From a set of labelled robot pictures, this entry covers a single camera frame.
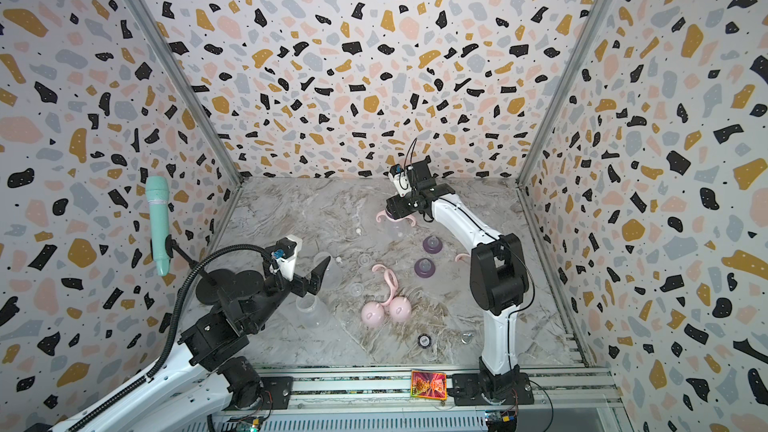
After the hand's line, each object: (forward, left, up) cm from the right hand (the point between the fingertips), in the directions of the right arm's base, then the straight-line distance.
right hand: (402, 201), depth 94 cm
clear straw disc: (-12, +12, -15) cm, 23 cm away
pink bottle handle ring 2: (-21, +4, -12) cm, 24 cm away
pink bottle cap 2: (-30, 0, -12) cm, 32 cm away
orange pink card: (-48, -8, -16) cm, 51 cm away
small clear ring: (-36, -18, -15) cm, 43 cm away
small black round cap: (-37, -7, -16) cm, 41 cm away
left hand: (-25, +19, +11) cm, 33 cm away
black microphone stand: (-23, +56, +9) cm, 62 cm away
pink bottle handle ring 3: (-9, -20, -16) cm, 27 cm away
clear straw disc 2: (-23, +13, -14) cm, 30 cm away
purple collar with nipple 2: (-15, -7, -15) cm, 22 cm away
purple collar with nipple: (-6, -10, -14) cm, 18 cm away
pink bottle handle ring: (-1, +6, -4) cm, 7 cm away
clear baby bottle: (-34, +22, -6) cm, 41 cm away
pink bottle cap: (-31, +8, -12) cm, 34 cm away
